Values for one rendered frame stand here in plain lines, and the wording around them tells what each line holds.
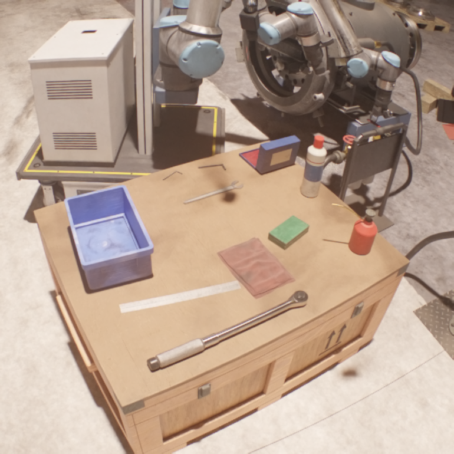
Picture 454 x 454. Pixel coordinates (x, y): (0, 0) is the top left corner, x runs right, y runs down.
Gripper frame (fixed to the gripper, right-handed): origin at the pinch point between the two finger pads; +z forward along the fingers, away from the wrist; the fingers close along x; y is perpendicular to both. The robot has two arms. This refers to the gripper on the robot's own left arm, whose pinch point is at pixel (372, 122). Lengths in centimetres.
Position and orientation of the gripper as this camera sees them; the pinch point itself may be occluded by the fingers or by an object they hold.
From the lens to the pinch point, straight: 225.6
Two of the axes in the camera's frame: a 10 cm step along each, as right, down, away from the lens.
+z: -0.4, 7.7, 6.4
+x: 8.6, -3.0, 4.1
